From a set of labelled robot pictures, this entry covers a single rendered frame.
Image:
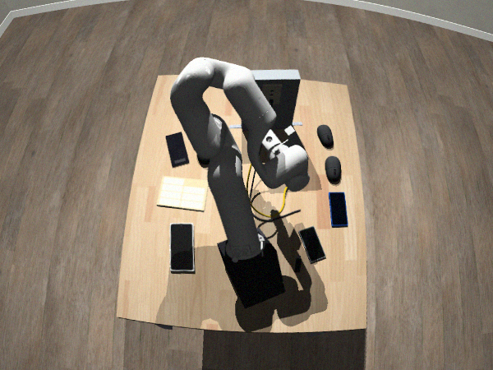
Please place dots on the dark grey panel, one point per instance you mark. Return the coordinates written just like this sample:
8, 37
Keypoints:
290, 80

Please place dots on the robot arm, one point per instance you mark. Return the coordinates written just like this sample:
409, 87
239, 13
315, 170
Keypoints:
211, 138

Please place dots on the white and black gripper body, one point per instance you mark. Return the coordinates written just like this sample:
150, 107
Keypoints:
269, 144

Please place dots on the black computer mouse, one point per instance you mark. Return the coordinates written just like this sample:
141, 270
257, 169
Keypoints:
333, 168
325, 135
203, 160

